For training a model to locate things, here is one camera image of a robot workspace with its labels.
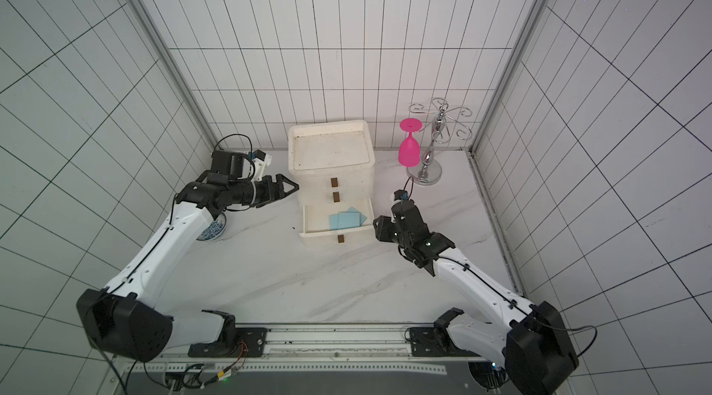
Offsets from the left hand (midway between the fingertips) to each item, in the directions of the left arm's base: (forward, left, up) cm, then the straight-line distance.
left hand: (286, 193), depth 76 cm
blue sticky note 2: (+4, -16, -22) cm, 27 cm away
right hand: (-4, -24, -11) cm, 26 cm away
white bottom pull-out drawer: (+5, -5, -23) cm, 24 cm away
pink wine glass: (+24, -39, -7) cm, 46 cm away
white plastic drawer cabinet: (+12, -12, 0) cm, 17 cm away
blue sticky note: (+5, -22, -22) cm, 31 cm away
